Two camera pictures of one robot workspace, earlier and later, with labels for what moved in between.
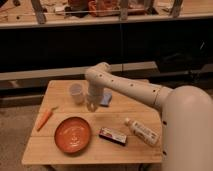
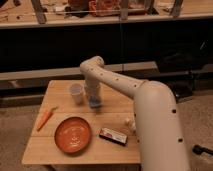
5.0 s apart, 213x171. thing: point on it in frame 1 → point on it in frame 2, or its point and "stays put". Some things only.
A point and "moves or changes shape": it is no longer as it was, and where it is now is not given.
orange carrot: (44, 118) stays put
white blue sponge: (106, 98) moves or changes shape
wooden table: (124, 128) stays put
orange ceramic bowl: (72, 134) stays put
